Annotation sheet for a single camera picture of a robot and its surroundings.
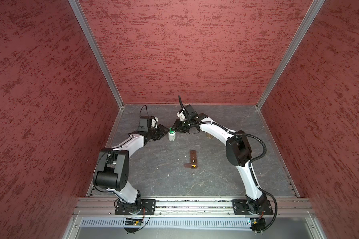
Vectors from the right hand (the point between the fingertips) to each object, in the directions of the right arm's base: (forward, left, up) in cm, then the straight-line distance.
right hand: (172, 131), depth 92 cm
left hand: (-1, +2, 0) cm, 2 cm away
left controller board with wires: (-45, +20, -13) cm, 51 cm away
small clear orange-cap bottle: (-16, -19, +18) cm, 30 cm away
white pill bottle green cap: (-1, +1, -3) cm, 3 cm away
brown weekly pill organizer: (-18, -12, -10) cm, 24 cm away
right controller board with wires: (-49, -43, -14) cm, 66 cm away
